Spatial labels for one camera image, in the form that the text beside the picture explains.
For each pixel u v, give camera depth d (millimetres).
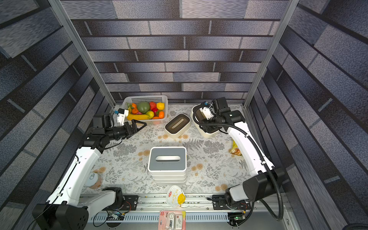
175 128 975
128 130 631
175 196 682
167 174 668
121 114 671
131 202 738
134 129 631
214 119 631
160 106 1110
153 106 1106
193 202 757
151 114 1029
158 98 1138
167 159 688
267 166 401
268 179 387
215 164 875
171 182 747
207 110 680
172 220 670
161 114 1065
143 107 1057
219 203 728
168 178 710
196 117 776
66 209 369
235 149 897
